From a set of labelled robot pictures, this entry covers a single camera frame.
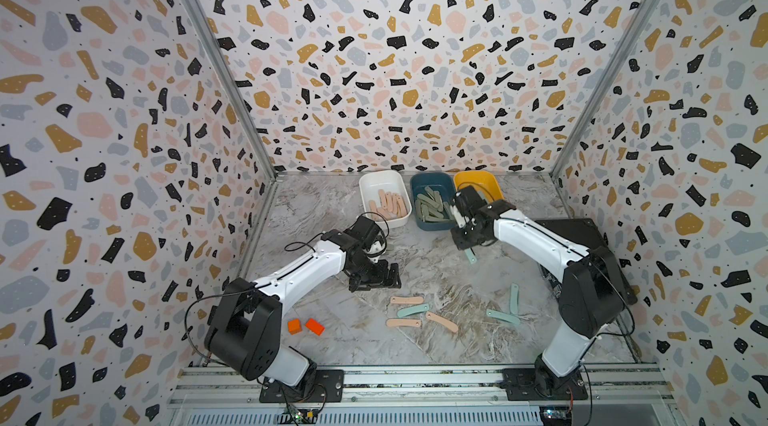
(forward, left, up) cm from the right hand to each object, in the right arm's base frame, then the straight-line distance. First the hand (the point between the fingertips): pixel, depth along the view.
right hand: (463, 235), depth 91 cm
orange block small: (-25, +48, -8) cm, 55 cm away
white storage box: (+26, +26, -10) cm, 38 cm away
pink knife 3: (-23, +18, -10) cm, 31 cm away
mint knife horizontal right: (-20, -11, -11) cm, 26 cm away
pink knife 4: (-22, +7, -11) cm, 26 cm away
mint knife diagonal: (-6, -2, -1) cm, 6 cm away
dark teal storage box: (+30, +4, -8) cm, 31 cm away
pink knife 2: (+17, +30, -9) cm, 36 cm away
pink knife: (+18, +27, -9) cm, 33 cm away
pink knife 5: (-17, +17, -9) cm, 25 cm away
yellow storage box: (+30, -11, -6) cm, 32 cm away
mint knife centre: (-20, +15, -10) cm, 27 cm away
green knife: (+26, +9, -10) cm, 30 cm away
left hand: (-16, +21, -1) cm, 27 cm away
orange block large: (-25, +43, -10) cm, 50 cm away
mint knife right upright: (-15, -15, -10) cm, 24 cm away
